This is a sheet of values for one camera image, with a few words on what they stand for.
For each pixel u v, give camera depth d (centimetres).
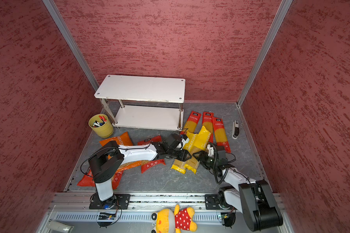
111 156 52
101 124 95
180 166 85
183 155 76
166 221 63
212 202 74
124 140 97
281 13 73
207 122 105
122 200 75
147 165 82
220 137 98
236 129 100
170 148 68
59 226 64
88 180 76
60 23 77
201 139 94
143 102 122
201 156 79
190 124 105
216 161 69
